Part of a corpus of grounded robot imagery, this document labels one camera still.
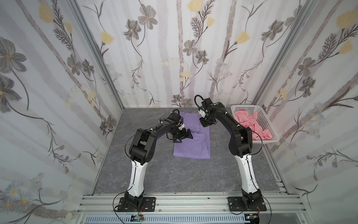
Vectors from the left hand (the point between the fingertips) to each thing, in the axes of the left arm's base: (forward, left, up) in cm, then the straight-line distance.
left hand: (189, 137), depth 95 cm
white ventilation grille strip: (-46, +15, -5) cm, 48 cm away
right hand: (+11, -14, +5) cm, 19 cm away
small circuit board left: (-45, +31, -5) cm, 55 cm away
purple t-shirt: (-5, -7, -5) cm, 10 cm away
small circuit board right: (-47, -32, -7) cm, 57 cm away
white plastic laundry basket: (+13, -58, 0) cm, 59 cm away
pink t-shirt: (+16, -48, -1) cm, 50 cm away
